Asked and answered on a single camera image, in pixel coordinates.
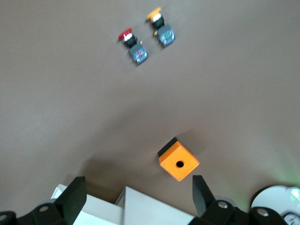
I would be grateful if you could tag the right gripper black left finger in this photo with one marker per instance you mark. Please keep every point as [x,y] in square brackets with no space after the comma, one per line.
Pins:
[72,197]

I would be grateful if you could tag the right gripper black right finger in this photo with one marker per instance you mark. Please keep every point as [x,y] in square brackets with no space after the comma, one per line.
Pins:
[202,197]

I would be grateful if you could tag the white plastic drawer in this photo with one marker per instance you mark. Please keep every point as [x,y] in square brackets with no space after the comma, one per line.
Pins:
[100,208]

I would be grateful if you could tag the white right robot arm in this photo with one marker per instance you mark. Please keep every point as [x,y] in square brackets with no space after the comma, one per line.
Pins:
[269,197]

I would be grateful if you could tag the orange button box with hole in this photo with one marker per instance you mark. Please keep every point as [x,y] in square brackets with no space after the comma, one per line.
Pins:
[171,159]

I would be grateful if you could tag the white drawer cabinet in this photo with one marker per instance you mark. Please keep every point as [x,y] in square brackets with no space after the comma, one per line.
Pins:
[152,211]

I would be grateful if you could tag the red push button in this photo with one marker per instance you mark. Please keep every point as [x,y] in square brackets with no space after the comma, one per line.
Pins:
[138,54]

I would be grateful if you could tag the yellow push button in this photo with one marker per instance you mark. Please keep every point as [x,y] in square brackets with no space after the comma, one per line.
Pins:
[166,35]

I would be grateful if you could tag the brown table cover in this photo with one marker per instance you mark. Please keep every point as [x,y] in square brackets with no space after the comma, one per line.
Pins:
[70,93]

